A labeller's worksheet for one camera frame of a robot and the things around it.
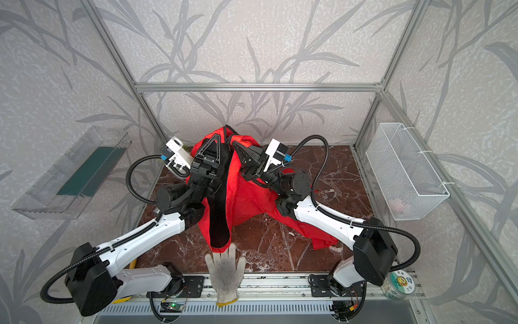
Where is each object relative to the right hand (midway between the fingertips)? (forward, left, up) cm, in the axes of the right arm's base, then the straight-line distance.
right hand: (239, 136), depth 51 cm
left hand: (-1, +4, +2) cm, 5 cm away
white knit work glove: (-23, +10, -50) cm, 56 cm away
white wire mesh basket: (-3, -50, -16) cm, 53 cm away
